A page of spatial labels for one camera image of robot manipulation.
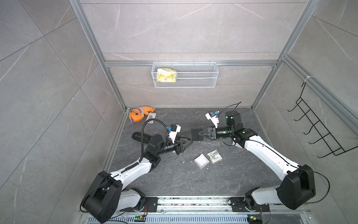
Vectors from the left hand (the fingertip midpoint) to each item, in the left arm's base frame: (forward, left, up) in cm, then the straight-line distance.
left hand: (192, 139), depth 72 cm
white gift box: (0, -16, -23) cm, 28 cm away
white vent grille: (-32, +6, -24) cm, 41 cm away
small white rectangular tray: (+38, +30, -23) cm, 54 cm away
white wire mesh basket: (+52, -2, +5) cm, 52 cm away
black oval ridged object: (+17, +37, -21) cm, 46 cm away
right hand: (+3, -5, +1) cm, 5 cm away
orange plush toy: (+34, +39, -16) cm, 54 cm away
